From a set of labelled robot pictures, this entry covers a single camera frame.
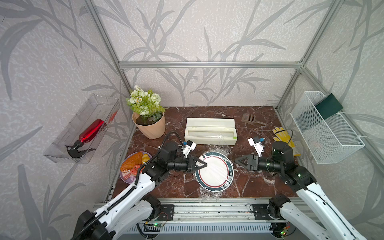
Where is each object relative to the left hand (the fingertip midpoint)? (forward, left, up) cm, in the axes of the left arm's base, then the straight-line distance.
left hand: (205, 168), depth 67 cm
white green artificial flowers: (+35, +33, +6) cm, 49 cm away
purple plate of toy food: (+9, +43, -18) cm, 48 cm away
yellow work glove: (+33, -56, -21) cm, 68 cm away
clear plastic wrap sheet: (-7, -3, -21) cm, 22 cm away
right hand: (+3, -14, +2) cm, 14 cm away
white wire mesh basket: (+7, -53, +13) cm, 55 cm away
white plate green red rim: (-1, -6, -3) cm, 7 cm away
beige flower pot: (+27, +31, -8) cm, 42 cm away
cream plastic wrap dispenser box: (+33, -5, -18) cm, 38 cm away
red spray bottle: (+2, +52, +11) cm, 53 cm away
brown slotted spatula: (+46, -36, -19) cm, 62 cm away
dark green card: (+27, -63, +14) cm, 70 cm away
